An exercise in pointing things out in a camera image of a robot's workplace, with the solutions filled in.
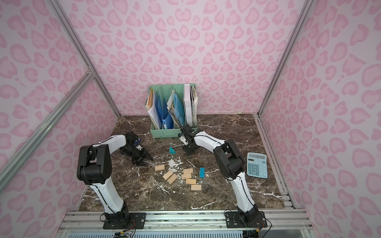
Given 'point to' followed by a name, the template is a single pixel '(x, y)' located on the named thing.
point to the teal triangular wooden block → (171, 151)
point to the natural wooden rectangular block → (159, 167)
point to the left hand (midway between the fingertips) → (151, 159)
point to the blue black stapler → (137, 140)
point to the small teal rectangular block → (202, 172)
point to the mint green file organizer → (164, 90)
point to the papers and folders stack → (176, 111)
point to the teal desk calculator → (256, 165)
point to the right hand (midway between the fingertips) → (189, 149)
